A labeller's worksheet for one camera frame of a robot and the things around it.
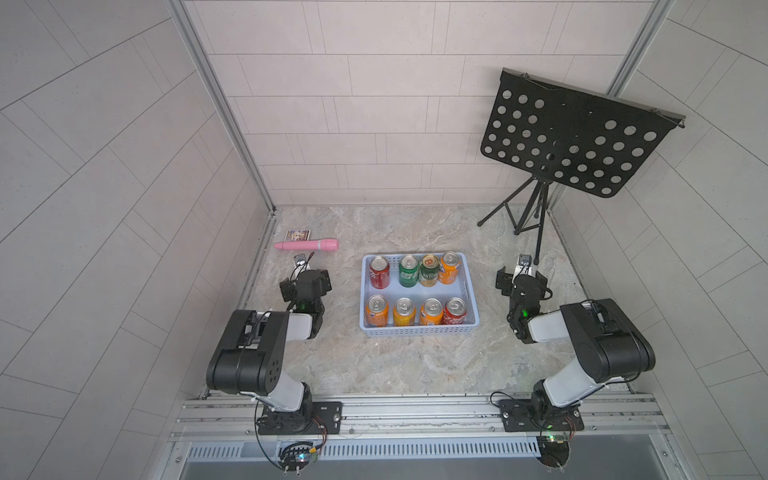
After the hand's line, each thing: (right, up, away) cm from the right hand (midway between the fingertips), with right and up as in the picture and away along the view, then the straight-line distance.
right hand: (518, 265), depth 94 cm
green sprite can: (-35, -1, -5) cm, 35 cm away
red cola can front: (-23, -10, -15) cm, 29 cm away
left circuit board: (-62, -41, -26) cm, 79 cm away
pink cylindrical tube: (-63, +6, +7) cm, 64 cm away
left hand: (-67, -1, 0) cm, 67 cm away
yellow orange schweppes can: (-37, -11, -15) cm, 41 cm away
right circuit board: (-2, -40, -26) cm, 47 cm away
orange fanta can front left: (-44, -10, -15) cm, 48 cm away
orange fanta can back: (-23, 0, -5) cm, 24 cm away
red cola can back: (-44, -1, -7) cm, 44 cm away
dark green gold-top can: (-29, -1, -5) cm, 29 cm away
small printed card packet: (-74, +9, +11) cm, 76 cm away
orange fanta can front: (-30, -11, -15) cm, 35 cm away
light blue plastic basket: (-30, -10, +3) cm, 32 cm away
